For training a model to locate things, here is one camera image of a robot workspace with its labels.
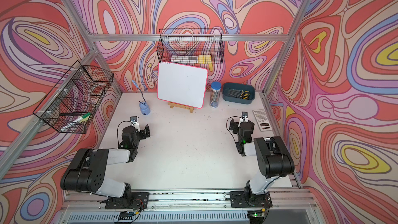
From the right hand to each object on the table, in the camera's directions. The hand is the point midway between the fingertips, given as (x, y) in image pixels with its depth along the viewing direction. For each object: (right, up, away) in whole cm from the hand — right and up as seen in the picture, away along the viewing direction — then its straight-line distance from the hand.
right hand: (241, 123), depth 96 cm
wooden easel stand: (-46, +11, +12) cm, 48 cm away
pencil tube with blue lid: (-16, +20, +3) cm, 26 cm away
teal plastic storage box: (+4, +26, +19) cm, 32 cm away
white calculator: (+16, +1, +6) cm, 17 cm away
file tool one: (+6, +20, +22) cm, 31 cm away
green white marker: (-82, +4, -25) cm, 86 cm away
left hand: (-62, -1, -3) cm, 62 cm away
